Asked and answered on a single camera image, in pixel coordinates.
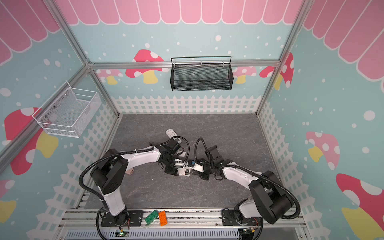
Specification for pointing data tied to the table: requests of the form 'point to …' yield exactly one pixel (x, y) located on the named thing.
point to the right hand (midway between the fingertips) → (194, 169)
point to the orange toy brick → (163, 218)
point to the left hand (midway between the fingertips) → (176, 169)
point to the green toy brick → (151, 217)
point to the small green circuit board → (122, 233)
